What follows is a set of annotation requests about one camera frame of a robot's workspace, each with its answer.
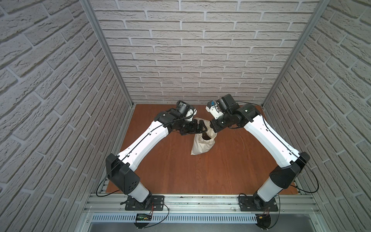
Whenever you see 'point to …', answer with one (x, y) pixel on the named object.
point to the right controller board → (263, 221)
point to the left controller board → (142, 220)
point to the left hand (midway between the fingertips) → (199, 126)
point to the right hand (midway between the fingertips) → (207, 127)
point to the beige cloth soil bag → (204, 141)
